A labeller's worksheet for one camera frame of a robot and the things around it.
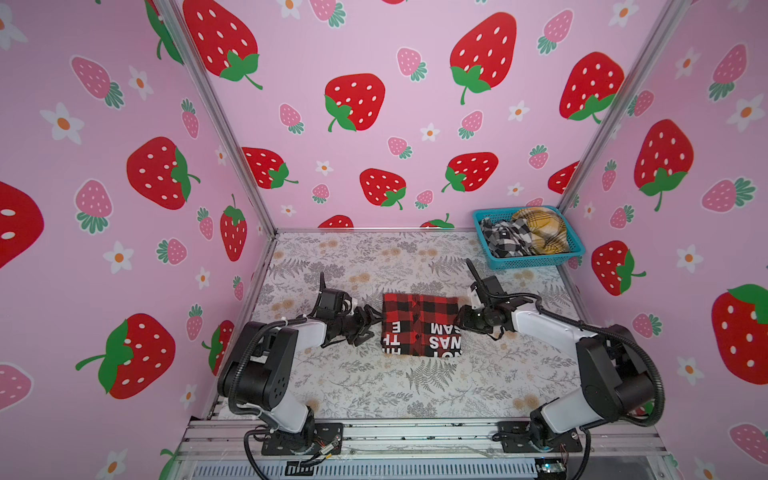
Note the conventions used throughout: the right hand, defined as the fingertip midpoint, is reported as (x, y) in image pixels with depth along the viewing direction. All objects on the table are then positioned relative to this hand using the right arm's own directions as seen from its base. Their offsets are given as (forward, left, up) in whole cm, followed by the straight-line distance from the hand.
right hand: (457, 321), depth 91 cm
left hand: (-4, +23, +1) cm, 24 cm away
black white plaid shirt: (+33, -18, +5) cm, 38 cm away
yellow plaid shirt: (+38, -33, +6) cm, 50 cm away
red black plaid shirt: (-3, +11, 0) cm, 11 cm away
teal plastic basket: (+31, -42, +4) cm, 52 cm away
